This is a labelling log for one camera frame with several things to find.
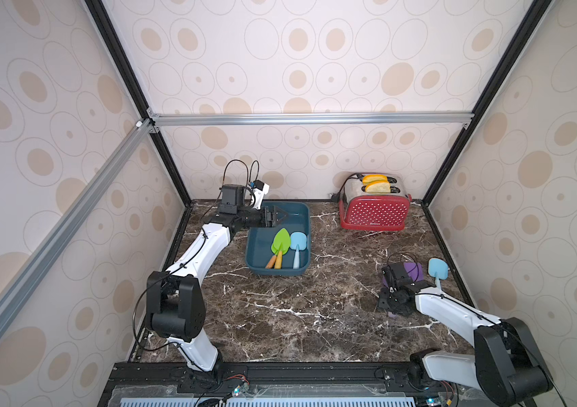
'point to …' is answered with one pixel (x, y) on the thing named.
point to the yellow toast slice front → (378, 186)
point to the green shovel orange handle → (270, 264)
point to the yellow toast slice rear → (372, 178)
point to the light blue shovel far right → (438, 268)
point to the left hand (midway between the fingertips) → (286, 213)
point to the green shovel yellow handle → (281, 243)
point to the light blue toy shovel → (298, 242)
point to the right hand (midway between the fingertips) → (386, 304)
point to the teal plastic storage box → (260, 240)
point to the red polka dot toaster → (360, 210)
